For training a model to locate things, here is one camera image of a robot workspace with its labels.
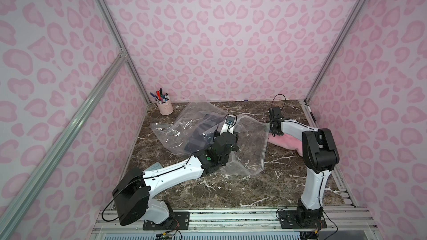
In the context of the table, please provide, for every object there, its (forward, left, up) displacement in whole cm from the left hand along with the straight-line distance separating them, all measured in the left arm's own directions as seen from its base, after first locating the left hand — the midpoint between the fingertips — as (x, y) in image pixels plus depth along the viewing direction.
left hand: (229, 123), depth 76 cm
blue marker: (+30, +46, -11) cm, 56 cm away
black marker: (+34, +41, -11) cm, 55 cm away
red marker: (+30, +42, -10) cm, 53 cm away
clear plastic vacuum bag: (+5, -15, -22) cm, 27 cm away
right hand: (+15, -27, -23) cm, 39 cm away
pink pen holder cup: (+28, +40, -21) cm, 53 cm away
